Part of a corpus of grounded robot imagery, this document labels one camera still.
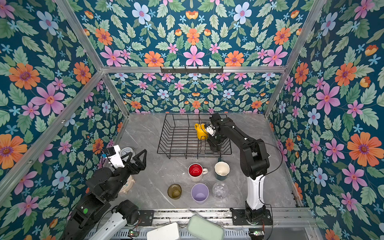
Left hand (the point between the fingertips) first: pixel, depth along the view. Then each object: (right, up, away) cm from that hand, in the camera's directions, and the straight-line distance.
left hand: (141, 150), depth 63 cm
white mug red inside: (+23, -17, +25) cm, 38 cm away
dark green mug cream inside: (+38, -15, +23) cm, 47 cm away
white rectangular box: (+12, -38, +3) cm, 40 cm away
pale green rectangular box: (+26, -38, +6) cm, 46 cm away
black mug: (+35, -3, +28) cm, 45 cm away
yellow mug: (+26, +6, +31) cm, 41 cm away
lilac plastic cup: (+25, -27, +19) cm, 42 cm away
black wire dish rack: (+9, +3, +42) cm, 43 cm away
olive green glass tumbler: (+11, -26, +18) cm, 33 cm away
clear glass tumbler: (+36, -26, +19) cm, 48 cm away
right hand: (+36, +1, +33) cm, 48 cm away
